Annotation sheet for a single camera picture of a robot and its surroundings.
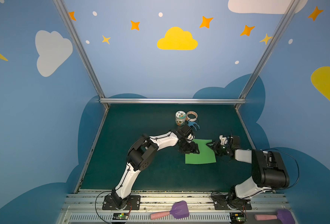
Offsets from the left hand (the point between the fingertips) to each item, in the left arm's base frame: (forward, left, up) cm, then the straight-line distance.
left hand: (195, 152), depth 90 cm
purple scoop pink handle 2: (-34, -43, -4) cm, 54 cm away
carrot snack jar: (+27, +9, +4) cm, 28 cm away
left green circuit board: (-34, +43, -5) cm, 55 cm away
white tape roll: (+31, -1, -3) cm, 31 cm away
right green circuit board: (-34, -18, -5) cm, 39 cm away
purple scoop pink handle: (-31, +12, -3) cm, 34 cm away
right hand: (+7, -10, -1) cm, 12 cm away
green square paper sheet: (+1, -9, -5) cm, 10 cm away
